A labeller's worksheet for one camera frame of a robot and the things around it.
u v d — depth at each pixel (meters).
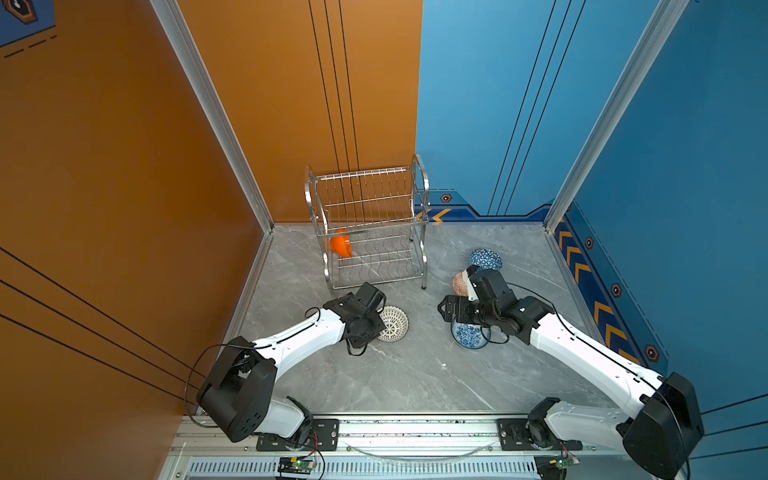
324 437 0.75
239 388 0.43
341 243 0.99
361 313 0.67
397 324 0.89
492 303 0.59
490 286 0.60
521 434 0.73
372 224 0.82
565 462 0.69
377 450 0.72
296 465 0.70
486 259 1.07
